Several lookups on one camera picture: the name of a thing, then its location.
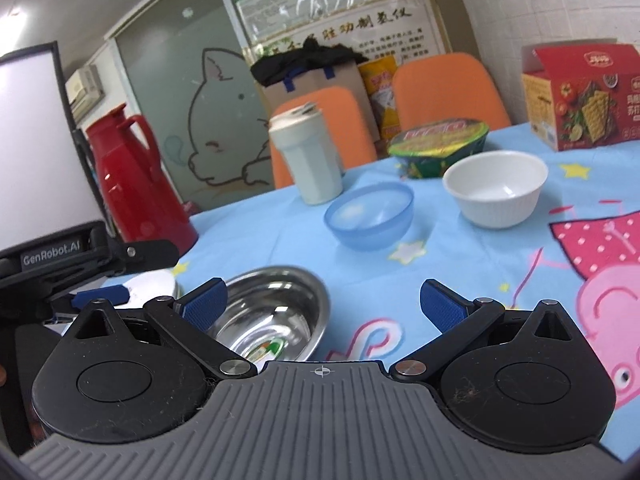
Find white ceramic bowl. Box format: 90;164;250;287
443;151;549;230

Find black cloth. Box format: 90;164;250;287
250;42;371;87

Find stainless steel bowl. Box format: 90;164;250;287
205;266;332;363

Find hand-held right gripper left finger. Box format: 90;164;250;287
65;277;259;380

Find wall poster with black lettering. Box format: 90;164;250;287
240;0;447;63

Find blue cartoon printed tablecloth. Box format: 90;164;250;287
170;120;640;466

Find red cracker box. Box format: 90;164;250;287
521;40;640;153

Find white tumbler with lid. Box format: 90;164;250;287
268;102;344;206

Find orange chair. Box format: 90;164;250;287
392;52;512;132
270;86;378;190

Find yellow snack bag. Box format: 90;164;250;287
360;57;407;143

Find red thermos jug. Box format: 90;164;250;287
85;102;200;257

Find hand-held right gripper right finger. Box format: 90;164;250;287
389;280;584;383

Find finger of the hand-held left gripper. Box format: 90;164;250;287
69;284;132;310
106;239;180;278

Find green instant noodle bowl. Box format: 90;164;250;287
389;117;490;181

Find blue translucent plastic bowl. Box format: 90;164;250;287
323;182;415;252

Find brown paper bag blue handles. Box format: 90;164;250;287
262;60;381;142

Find wall air conditioner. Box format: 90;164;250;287
65;65;107;117

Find white board with black frame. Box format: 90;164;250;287
0;42;108;256

